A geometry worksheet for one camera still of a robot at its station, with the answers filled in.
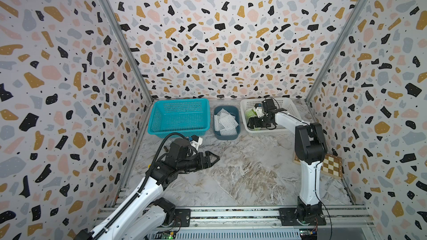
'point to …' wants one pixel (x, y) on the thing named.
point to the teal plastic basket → (189, 116)
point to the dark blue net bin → (235, 111)
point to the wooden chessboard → (332, 165)
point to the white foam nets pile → (225, 123)
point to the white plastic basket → (286, 103)
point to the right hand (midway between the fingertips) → (254, 123)
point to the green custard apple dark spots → (257, 128)
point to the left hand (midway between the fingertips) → (216, 160)
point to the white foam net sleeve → (247, 118)
